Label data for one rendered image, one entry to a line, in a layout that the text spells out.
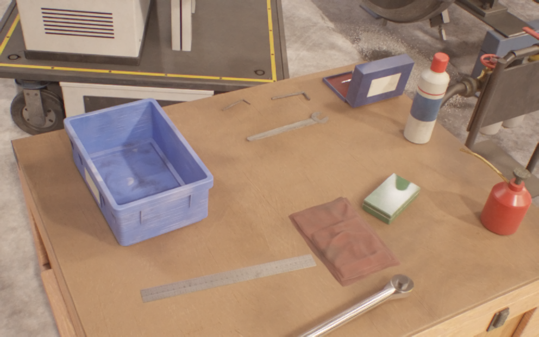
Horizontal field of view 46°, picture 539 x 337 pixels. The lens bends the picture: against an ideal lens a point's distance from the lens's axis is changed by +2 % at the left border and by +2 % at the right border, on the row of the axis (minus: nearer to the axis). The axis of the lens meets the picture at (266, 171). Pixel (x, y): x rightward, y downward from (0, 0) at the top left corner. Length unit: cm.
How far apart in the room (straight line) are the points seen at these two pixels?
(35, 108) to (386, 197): 126
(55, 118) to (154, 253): 109
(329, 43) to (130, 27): 118
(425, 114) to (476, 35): 171
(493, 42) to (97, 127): 173
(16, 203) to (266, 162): 91
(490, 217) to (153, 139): 76
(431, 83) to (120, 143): 71
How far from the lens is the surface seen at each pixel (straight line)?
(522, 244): 143
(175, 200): 122
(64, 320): 138
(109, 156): 146
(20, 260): 192
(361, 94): 164
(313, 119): 159
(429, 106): 153
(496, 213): 140
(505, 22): 278
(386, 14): 260
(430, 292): 127
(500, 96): 200
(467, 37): 319
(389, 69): 164
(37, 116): 223
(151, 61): 207
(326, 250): 126
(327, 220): 132
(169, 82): 198
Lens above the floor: 140
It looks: 41 degrees down
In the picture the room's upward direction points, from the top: 7 degrees clockwise
